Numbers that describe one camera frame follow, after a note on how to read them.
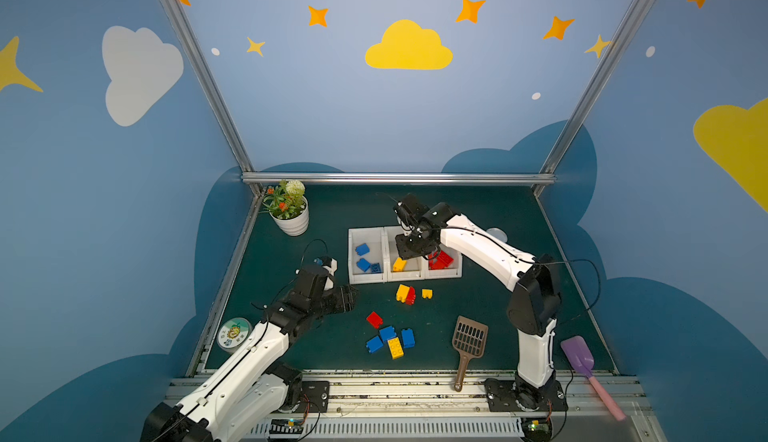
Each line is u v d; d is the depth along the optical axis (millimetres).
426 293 925
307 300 615
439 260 984
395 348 817
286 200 957
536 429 733
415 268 981
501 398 735
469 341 839
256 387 592
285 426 730
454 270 945
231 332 765
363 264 986
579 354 803
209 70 867
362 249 1023
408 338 823
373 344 821
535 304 485
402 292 906
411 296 905
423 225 623
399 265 969
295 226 1017
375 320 861
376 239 1030
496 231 1013
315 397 737
